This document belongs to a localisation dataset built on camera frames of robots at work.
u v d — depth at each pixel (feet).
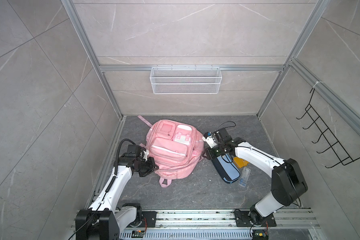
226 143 2.19
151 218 2.40
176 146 3.04
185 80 3.29
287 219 2.46
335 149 2.12
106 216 1.34
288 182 1.46
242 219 2.39
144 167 2.26
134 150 2.13
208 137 2.61
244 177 2.87
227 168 2.88
